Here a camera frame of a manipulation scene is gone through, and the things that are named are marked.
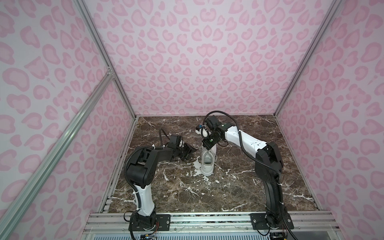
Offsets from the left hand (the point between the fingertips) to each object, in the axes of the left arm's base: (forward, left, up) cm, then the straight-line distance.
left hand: (198, 149), depth 95 cm
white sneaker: (-8, -6, +3) cm, 11 cm away
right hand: (0, -4, +6) cm, 7 cm away
